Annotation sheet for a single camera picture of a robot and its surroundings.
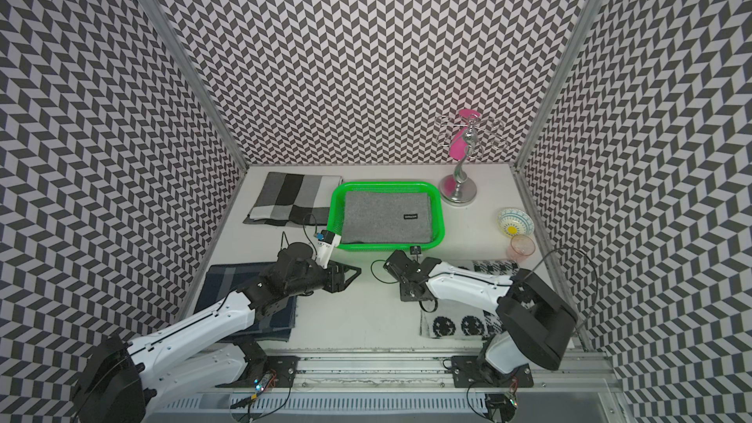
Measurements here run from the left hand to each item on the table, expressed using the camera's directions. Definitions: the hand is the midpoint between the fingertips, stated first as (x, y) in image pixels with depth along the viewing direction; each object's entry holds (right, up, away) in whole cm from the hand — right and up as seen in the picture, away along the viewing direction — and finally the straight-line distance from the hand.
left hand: (354, 273), depth 77 cm
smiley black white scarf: (+25, -12, 0) cm, 28 cm away
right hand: (+17, -9, +8) cm, 21 cm away
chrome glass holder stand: (+35, +23, +31) cm, 52 cm away
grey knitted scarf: (+9, +13, +21) cm, 26 cm away
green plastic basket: (+25, +15, +16) cm, 34 cm away
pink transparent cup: (+51, +4, +14) cm, 53 cm away
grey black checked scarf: (-25, +19, +28) cm, 42 cm away
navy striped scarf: (-41, -5, +9) cm, 42 cm away
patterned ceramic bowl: (+53, +12, +22) cm, 58 cm away
